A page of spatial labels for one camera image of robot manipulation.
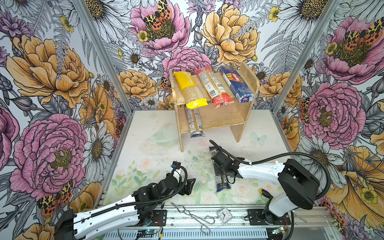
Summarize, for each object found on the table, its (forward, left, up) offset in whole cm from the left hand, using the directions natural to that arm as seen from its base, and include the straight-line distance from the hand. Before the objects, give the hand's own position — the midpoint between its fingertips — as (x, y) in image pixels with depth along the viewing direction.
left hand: (186, 181), depth 78 cm
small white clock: (-15, -19, -7) cm, 25 cm away
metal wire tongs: (-16, -11, -9) cm, 21 cm away
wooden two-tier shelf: (+34, -27, +12) cm, 45 cm away
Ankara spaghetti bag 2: (+1, -19, -4) cm, 19 cm away
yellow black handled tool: (-5, -42, -6) cm, 43 cm away
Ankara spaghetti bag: (+26, -5, +16) cm, 31 cm away
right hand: (+8, -19, -7) cm, 22 cm away
